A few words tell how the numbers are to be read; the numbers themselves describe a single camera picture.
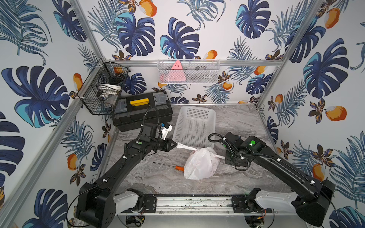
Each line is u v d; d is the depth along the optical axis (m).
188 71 1.00
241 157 0.49
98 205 0.40
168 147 0.71
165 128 0.72
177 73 0.90
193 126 1.06
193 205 0.76
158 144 0.67
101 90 0.90
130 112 0.93
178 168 0.86
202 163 0.70
